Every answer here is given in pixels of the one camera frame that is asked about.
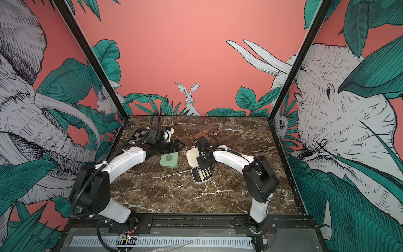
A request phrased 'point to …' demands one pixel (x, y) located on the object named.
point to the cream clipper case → (199, 175)
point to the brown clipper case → (198, 134)
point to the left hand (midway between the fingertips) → (182, 144)
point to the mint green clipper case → (170, 160)
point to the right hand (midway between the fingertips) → (201, 161)
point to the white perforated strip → (163, 241)
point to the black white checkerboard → (137, 136)
